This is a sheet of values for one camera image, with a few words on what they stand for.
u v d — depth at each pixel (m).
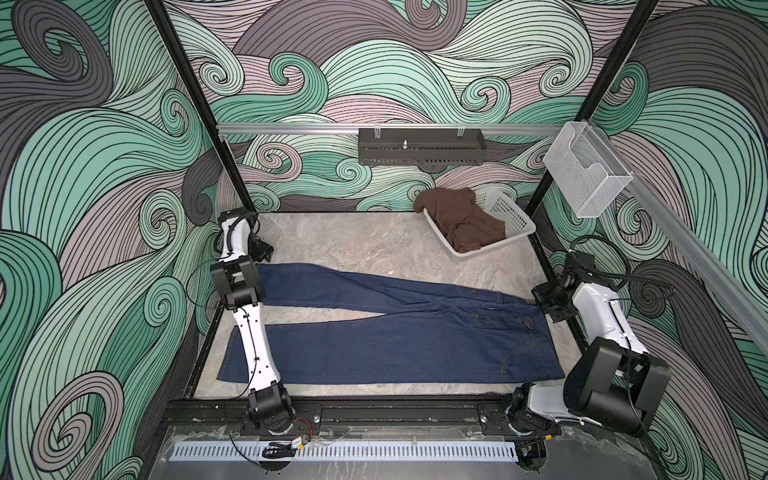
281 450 0.72
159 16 0.71
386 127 0.94
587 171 0.78
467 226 1.05
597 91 0.85
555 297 0.70
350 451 0.70
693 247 0.59
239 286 0.70
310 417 0.73
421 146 0.95
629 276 0.74
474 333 0.88
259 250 0.93
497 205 1.17
